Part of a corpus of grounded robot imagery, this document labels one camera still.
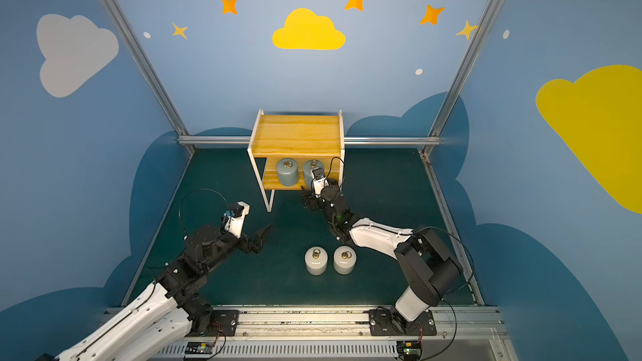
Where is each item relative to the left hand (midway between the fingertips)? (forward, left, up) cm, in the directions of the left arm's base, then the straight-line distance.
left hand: (258, 216), depth 75 cm
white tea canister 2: (-8, -27, -13) cm, 31 cm away
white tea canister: (-8, -18, -13) cm, 24 cm away
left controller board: (-32, +15, -21) cm, 42 cm away
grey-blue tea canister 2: (+17, -14, +3) cm, 23 cm away
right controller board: (-31, -47, -22) cm, 60 cm away
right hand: (+16, -18, -2) cm, 24 cm away
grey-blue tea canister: (+16, -8, +3) cm, 18 cm away
